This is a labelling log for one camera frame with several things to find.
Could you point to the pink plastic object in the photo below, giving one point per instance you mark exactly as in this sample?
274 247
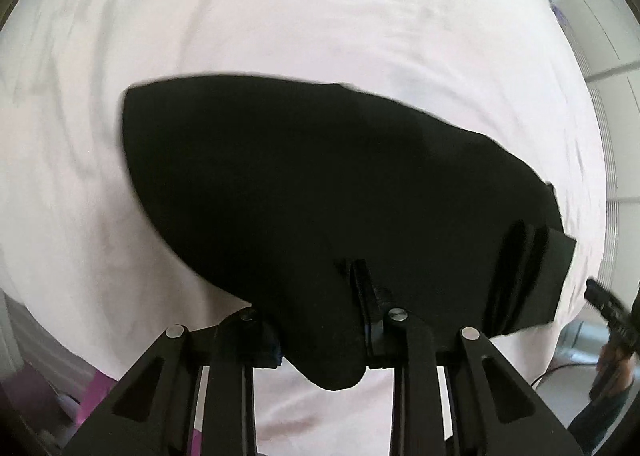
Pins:
65 401

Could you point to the white bed sheet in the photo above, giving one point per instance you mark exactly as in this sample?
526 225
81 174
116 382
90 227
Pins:
300 10

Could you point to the person's right hand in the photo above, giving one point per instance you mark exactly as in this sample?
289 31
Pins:
627 373

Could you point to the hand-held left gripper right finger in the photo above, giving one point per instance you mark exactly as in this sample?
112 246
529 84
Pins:
372 331

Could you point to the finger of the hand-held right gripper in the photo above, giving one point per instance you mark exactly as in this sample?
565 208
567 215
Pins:
596 292

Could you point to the white wardrobe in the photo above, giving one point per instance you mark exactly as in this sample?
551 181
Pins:
600 20

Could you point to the black pants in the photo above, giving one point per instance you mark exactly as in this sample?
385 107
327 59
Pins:
300 186

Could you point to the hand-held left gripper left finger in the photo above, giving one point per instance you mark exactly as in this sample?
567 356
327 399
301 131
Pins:
235 336

